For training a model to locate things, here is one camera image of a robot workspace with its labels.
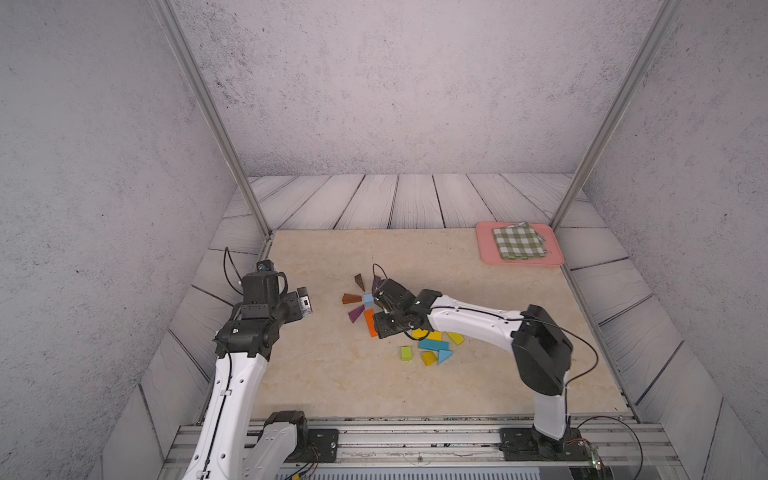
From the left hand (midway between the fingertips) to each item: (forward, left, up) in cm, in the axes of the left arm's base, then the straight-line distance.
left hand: (292, 297), depth 75 cm
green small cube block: (-6, -29, -20) cm, 36 cm away
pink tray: (+34, -62, -22) cm, 74 cm away
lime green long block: (-17, -37, +10) cm, 42 cm away
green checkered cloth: (+36, -74, -20) cm, 85 cm away
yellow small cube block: (-8, -35, -21) cm, 42 cm away
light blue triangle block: (-7, -39, -21) cm, 45 cm away
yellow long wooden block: (-10, -34, -1) cm, 36 cm away
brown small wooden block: (+13, -11, -20) cm, 26 cm away
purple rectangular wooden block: (+7, -13, -21) cm, 26 cm away
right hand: (-1, -22, -14) cm, 26 cm away
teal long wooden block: (-3, -37, -23) cm, 44 cm away
